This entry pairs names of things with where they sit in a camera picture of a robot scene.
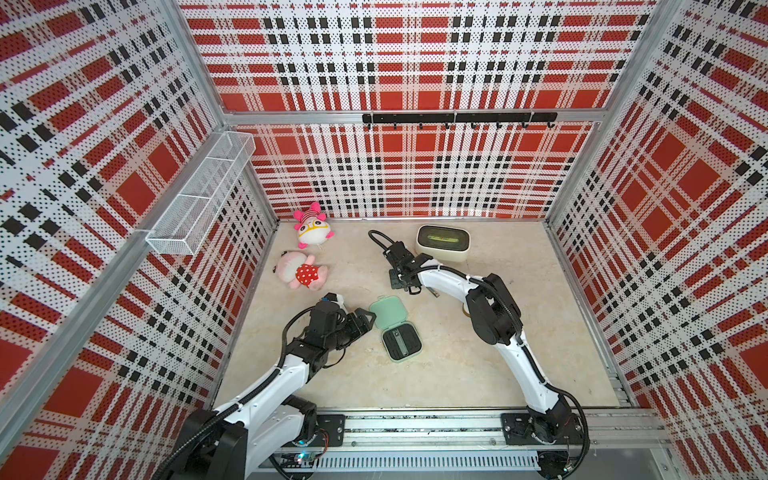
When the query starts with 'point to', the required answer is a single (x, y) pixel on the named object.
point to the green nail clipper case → (389, 312)
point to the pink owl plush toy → (312, 227)
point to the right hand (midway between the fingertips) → (405, 276)
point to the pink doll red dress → (298, 271)
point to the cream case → (465, 310)
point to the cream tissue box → (444, 243)
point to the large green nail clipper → (400, 342)
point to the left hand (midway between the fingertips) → (373, 320)
